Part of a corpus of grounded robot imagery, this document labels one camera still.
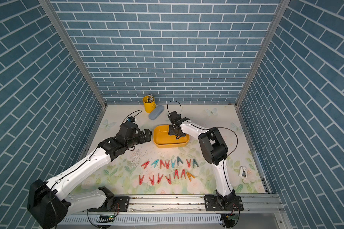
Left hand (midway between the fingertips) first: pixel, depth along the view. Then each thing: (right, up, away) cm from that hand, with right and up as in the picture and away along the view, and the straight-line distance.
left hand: (149, 134), depth 80 cm
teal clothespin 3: (+27, -19, +9) cm, 34 cm away
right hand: (+14, -1, +21) cm, 25 cm away
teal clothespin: (+16, -18, +9) cm, 26 cm away
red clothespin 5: (+11, -27, +2) cm, 29 cm away
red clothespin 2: (+6, -19, +8) cm, 21 cm away
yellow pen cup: (-6, +20, +27) cm, 34 cm away
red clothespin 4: (-4, -19, +7) cm, 21 cm away
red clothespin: (+9, -20, +8) cm, 24 cm away
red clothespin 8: (+1, -27, +2) cm, 27 cm away
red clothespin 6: (+15, -24, +4) cm, 29 cm away
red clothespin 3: (+23, -19, +8) cm, 31 cm away
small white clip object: (+55, -23, +3) cm, 59 cm away
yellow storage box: (+5, -6, +17) cm, 19 cm away
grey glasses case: (-1, +14, +33) cm, 35 cm away
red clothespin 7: (+20, -24, +4) cm, 31 cm away
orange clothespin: (+23, -25, +3) cm, 34 cm away
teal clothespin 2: (+2, -19, +8) cm, 21 cm away
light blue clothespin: (+13, -20, +9) cm, 25 cm away
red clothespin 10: (-5, -27, +2) cm, 27 cm away
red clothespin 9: (+5, -26, +2) cm, 27 cm away
